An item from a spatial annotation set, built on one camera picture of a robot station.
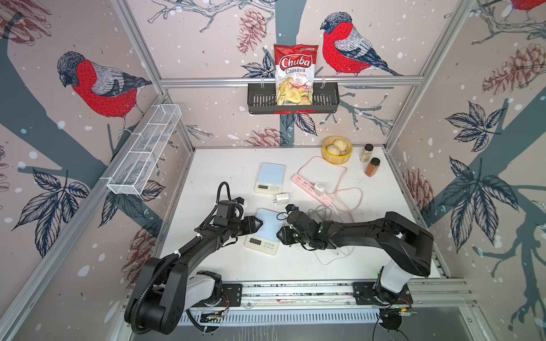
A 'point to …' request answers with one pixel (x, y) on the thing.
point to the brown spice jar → (372, 167)
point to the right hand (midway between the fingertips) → (279, 235)
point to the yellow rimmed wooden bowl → (336, 160)
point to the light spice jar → (366, 153)
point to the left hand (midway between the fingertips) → (260, 220)
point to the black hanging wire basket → (261, 99)
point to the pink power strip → (308, 187)
